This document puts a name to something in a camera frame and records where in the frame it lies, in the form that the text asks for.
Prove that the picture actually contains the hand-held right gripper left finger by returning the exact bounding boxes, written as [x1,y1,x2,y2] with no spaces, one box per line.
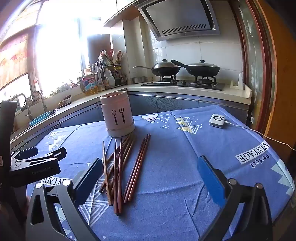
[25,158,103,241]

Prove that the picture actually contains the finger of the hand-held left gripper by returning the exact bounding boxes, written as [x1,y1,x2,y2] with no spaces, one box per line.
[10,147,39,161]
[45,147,67,161]

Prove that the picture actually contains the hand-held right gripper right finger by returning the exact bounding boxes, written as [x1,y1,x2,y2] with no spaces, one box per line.
[197,156,273,241]

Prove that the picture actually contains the set of brown chopsticks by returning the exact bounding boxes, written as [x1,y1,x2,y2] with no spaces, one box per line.
[99,133,151,216]

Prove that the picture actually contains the pink cylindrical utensil holder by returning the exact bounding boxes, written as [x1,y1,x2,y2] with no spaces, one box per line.
[100,90,135,138]

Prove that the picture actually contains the blue plastic basin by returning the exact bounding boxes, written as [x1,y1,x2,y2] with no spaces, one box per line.
[29,111,51,126]

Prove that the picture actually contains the blue printed tablecloth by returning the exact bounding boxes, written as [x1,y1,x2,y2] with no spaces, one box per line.
[26,105,296,241]

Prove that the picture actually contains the chrome faucet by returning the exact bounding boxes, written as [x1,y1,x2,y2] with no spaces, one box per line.
[11,93,33,121]
[30,91,48,113]

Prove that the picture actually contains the small white square device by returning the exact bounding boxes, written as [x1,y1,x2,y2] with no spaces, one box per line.
[209,113,228,128]

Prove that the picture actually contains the yellow cooking oil bottle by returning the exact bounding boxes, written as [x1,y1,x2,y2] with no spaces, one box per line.
[81,68,99,96]

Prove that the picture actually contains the white plastic jug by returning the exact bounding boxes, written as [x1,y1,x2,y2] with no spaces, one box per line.
[105,68,115,89]

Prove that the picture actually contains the grey kitchen base cabinets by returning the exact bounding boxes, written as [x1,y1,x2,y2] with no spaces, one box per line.
[10,91,251,151]

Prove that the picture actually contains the orange patterned window shade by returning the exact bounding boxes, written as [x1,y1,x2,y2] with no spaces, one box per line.
[0,32,29,88]

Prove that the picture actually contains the white plastic rack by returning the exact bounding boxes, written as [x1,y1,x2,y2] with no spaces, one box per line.
[231,72,252,99]

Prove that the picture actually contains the black gas stove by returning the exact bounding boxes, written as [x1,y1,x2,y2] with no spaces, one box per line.
[141,75,226,91]

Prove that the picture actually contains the seasoning packets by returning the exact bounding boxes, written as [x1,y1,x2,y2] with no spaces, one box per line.
[98,50,126,66]

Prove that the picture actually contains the dark window board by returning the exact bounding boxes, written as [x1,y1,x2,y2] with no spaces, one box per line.
[87,34,114,67]

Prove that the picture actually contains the black pan with lid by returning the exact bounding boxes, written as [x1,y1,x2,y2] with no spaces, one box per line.
[171,60,221,77]

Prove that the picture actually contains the steel wok with lid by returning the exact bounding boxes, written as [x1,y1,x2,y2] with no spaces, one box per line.
[133,59,181,77]

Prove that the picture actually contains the steel range hood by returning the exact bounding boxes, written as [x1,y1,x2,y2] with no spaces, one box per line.
[137,0,221,42]

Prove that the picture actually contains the white cable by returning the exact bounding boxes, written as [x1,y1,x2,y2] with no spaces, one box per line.
[225,121,296,150]

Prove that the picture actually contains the black wire spice rack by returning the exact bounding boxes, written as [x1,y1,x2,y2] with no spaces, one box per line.
[98,62,129,90]

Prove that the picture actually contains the glass door with wooden frame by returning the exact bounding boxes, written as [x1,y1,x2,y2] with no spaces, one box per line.
[229,0,296,163]

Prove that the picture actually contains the beige wall cabinet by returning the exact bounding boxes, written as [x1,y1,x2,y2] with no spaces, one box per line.
[103,0,144,27]

